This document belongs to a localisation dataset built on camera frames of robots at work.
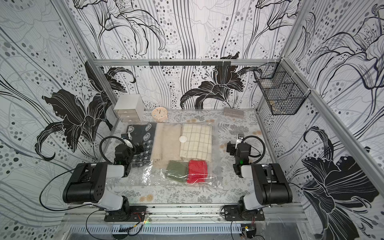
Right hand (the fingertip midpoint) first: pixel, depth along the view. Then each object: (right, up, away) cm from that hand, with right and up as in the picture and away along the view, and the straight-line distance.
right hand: (240, 140), depth 94 cm
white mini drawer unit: (-74, +22, +8) cm, 78 cm away
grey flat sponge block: (+1, +20, +20) cm, 28 cm away
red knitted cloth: (-27, -16, -11) cm, 34 cm away
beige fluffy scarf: (-48, -3, 0) cm, 48 cm away
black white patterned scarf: (-64, +4, +5) cm, 64 cm away
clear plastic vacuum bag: (-56, -18, -11) cm, 60 cm away
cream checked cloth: (-26, -3, -1) cm, 26 cm away
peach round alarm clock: (-56, +18, +21) cm, 63 cm away
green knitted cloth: (-39, -16, -11) cm, 43 cm away
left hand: (-66, -1, +1) cm, 66 cm away
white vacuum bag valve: (-37, +1, +3) cm, 37 cm away
